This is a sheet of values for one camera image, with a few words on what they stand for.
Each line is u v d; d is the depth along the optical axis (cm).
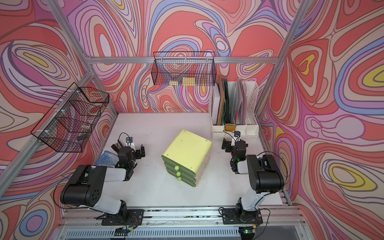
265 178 47
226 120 99
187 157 71
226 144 86
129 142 79
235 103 101
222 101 93
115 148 98
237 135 82
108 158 93
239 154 73
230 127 99
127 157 72
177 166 70
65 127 72
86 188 45
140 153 87
